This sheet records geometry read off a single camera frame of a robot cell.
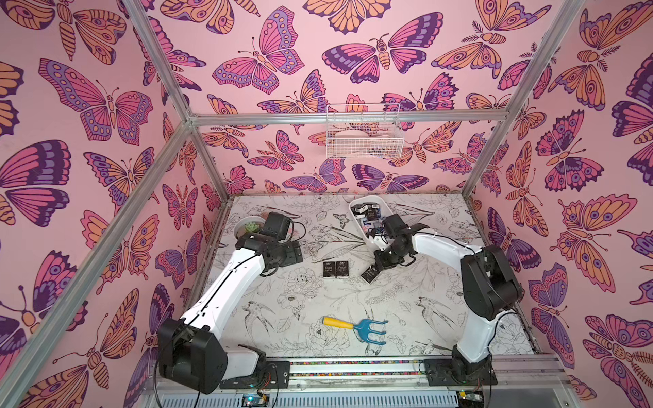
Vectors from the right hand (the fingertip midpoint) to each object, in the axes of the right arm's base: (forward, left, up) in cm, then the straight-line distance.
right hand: (372, 267), depth 92 cm
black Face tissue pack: (0, +16, -2) cm, 16 cm away
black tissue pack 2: (-3, +1, 0) cm, 3 cm away
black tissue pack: (0, +11, -2) cm, 11 cm away
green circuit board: (-40, +35, -4) cm, 53 cm away
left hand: (-2, +28, +11) cm, 30 cm away
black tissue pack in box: (+28, -3, +1) cm, 28 cm away
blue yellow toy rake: (-20, +4, -5) cm, 21 cm away
